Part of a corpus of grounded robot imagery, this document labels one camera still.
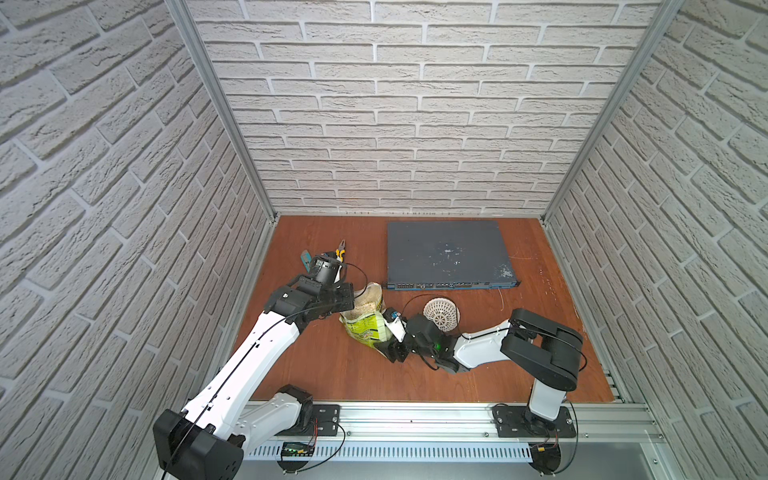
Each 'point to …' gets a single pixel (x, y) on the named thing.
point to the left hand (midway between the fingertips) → (349, 287)
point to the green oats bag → (366, 323)
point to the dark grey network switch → (447, 255)
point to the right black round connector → (546, 457)
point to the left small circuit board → (297, 449)
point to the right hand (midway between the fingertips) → (377, 344)
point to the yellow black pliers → (341, 251)
